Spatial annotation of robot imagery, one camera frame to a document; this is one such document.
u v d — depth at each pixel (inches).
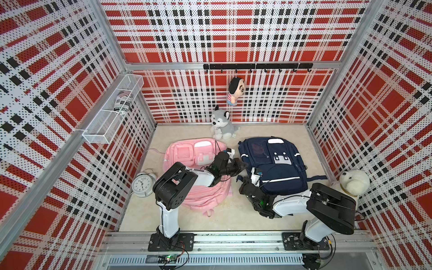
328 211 17.3
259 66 34.8
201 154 38.7
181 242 28.8
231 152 34.8
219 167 29.1
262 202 26.3
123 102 29.3
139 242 29.3
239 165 33.2
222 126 40.4
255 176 30.1
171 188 20.0
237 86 35.7
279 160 38.4
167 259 27.3
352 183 28.1
